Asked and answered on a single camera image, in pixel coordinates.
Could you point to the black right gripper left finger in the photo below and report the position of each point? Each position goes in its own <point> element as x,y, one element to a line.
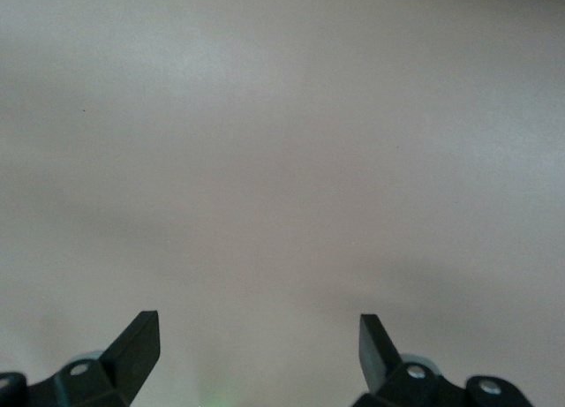
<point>115,376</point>

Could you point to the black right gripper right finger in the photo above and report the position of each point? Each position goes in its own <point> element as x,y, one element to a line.
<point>397,385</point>

